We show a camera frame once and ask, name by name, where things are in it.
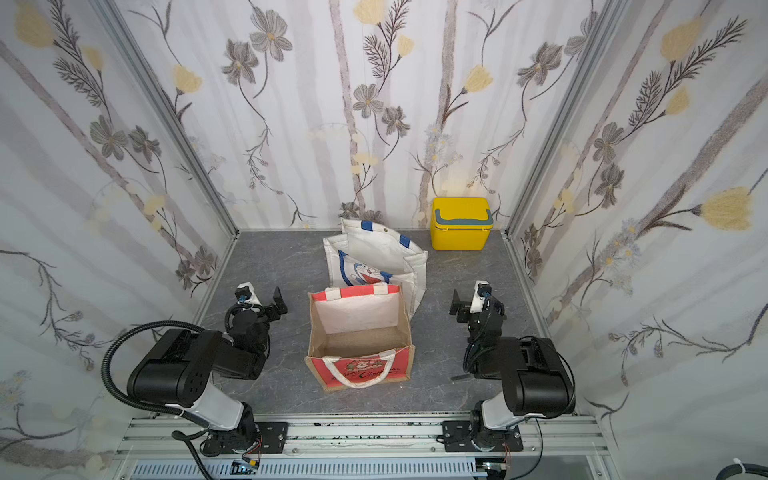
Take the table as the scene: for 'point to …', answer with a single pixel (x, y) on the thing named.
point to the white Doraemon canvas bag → (367, 253)
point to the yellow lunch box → (461, 223)
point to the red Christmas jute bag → (359, 336)
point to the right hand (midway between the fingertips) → (475, 289)
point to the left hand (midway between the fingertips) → (264, 289)
